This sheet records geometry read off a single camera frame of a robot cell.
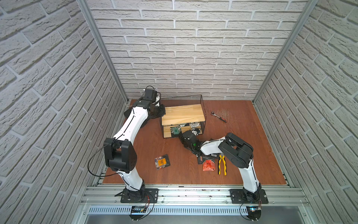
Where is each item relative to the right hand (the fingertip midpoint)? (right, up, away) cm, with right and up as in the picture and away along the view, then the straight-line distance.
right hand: (178, 133), depth 96 cm
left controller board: (-21, -38, -24) cm, 50 cm away
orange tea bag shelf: (-10, -16, -11) cm, 22 cm away
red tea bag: (+19, -18, -13) cm, 29 cm away
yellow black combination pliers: (+29, -17, -13) cm, 36 cm away
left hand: (-7, +16, -10) cm, 20 cm away
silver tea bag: (+12, +2, -6) cm, 14 cm away
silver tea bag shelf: (+11, +6, +4) cm, 13 cm away
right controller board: (+40, -37, -26) cm, 61 cm away
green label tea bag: (-2, +1, +2) cm, 3 cm away
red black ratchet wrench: (+28, +15, +14) cm, 34 cm away
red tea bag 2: (+14, -15, -9) cm, 23 cm away
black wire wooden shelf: (+3, +14, -4) cm, 15 cm away
